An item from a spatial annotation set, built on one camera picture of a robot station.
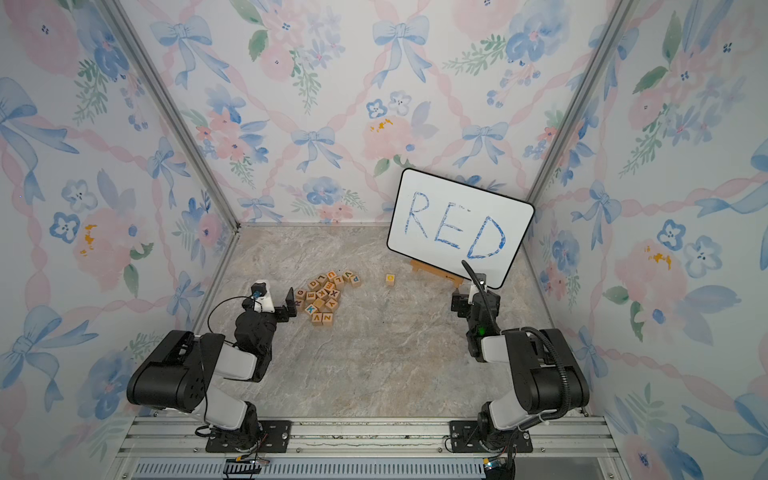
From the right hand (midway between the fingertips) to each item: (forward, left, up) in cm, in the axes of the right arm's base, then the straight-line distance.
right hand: (477, 289), depth 94 cm
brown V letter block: (-9, +50, -4) cm, 51 cm away
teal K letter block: (-6, +52, -3) cm, 52 cm away
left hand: (-3, +61, +5) cm, 61 cm away
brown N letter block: (-8, +47, -4) cm, 48 cm away
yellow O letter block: (+6, +27, -3) cm, 28 cm away
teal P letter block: (+5, +39, -3) cm, 40 cm away
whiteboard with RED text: (+17, +10, +13) cm, 24 cm away
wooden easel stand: (+8, +12, -2) cm, 14 cm away
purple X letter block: (0, +46, -3) cm, 46 cm away
